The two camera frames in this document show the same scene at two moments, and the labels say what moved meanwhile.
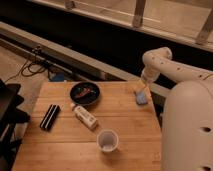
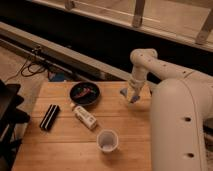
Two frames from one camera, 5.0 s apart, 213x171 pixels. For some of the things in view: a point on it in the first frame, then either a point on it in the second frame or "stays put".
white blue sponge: x=141 y=98 → x=133 y=98
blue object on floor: x=59 y=77 stays put
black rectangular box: x=50 y=117 stays put
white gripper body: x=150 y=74 → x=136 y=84
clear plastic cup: x=107 y=140 stays put
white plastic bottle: x=84 y=116 stays put
